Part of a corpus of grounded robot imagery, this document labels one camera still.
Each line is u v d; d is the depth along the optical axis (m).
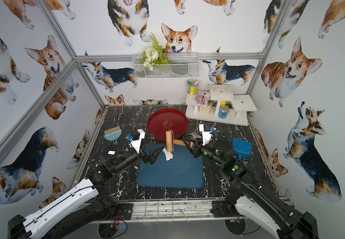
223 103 1.07
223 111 1.07
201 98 0.96
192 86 1.03
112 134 1.05
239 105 1.01
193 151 0.63
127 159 0.58
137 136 0.56
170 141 0.75
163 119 1.15
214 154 0.59
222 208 0.74
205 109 1.11
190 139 0.66
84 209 0.58
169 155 0.90
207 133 0.62
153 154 0.59
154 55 0.77
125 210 0.74
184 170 0.87
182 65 0.92
